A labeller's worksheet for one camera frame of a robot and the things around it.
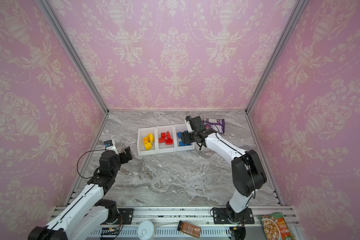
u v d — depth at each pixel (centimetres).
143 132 100
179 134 103
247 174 46
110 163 63
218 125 109
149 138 99
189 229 67
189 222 73
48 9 70
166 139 102
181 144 97
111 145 72
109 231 73
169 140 102
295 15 70
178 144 98
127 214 75
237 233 74
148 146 98
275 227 71
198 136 67
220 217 73
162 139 102
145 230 66
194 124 70
